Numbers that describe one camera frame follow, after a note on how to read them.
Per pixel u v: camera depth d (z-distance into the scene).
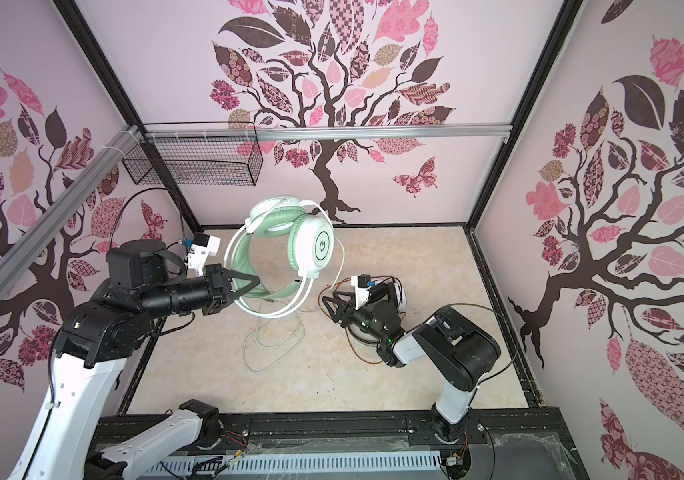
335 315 0.76
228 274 0.55
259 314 0.52
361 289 0.76
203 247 0.53
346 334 0.90
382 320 0.68
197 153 0.95
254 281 0.57
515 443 0.72
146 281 0.42
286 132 0.93
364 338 0.89
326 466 0.70
